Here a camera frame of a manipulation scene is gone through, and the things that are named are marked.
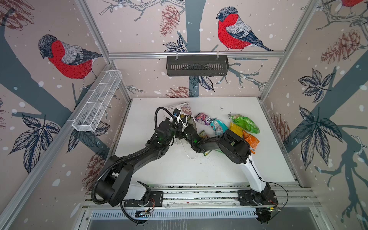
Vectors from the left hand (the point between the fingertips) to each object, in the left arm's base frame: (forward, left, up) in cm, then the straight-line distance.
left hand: (182, 110), depth 81 cm
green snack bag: (+2, -42, -16) cm, 45 cm away
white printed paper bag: (-8, 0, +7) cm, 11 cm away
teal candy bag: (+2, -25, -21) cm, 33 cm away
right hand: (+4, +3, -20) cm, 20 cm away
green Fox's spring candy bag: (-5, -14, -20) cm, 25 cm away
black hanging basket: (+40, -10, +3) cm, 42 cm away
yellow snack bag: (-1, -36, -19) cm, 41 cm away
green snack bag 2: (-16, -15, -23) cm, 32 cm away
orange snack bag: (-10, -45, -20) cm, 50 cm away
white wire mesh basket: (+3, +48, +6) cm, 48 cm away
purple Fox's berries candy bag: (+7, -15, -18) cm, 25 cm away
